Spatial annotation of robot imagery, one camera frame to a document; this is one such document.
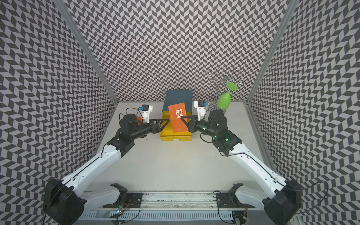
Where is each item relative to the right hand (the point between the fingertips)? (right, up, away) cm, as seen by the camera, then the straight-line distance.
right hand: (181, 121), depth 67 cm
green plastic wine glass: (+26, +11, +20) cm, 35 cm away
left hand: (-8, -1, +6) cm, 10 cm away
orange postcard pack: (-2, +5, +1) cm, 5 cm away
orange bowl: (-20, +1, 0) cm, 20 cm away
